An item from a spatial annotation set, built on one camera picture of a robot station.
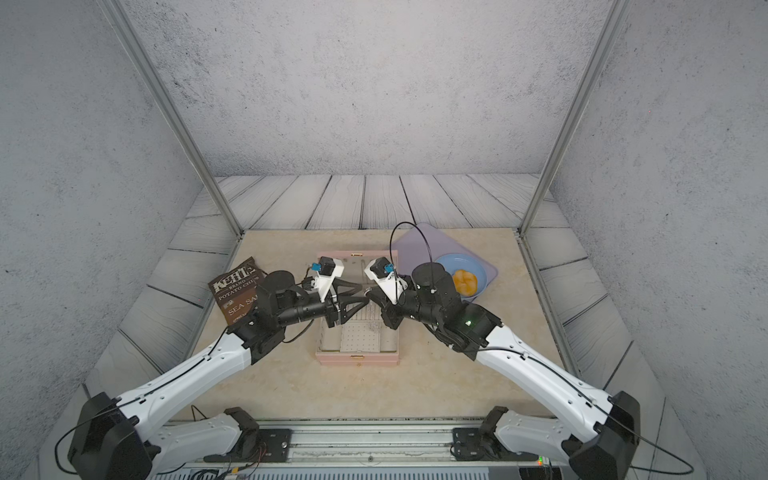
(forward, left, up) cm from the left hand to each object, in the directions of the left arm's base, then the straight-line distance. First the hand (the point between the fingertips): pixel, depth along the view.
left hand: (366, 297), depth 69 cm
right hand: (-1, -1, +3) cm, 3 cm away
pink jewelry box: (0, +2, -21) cm, 21 cm away
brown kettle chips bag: (+21, +46, -26) cm, 57 cm away
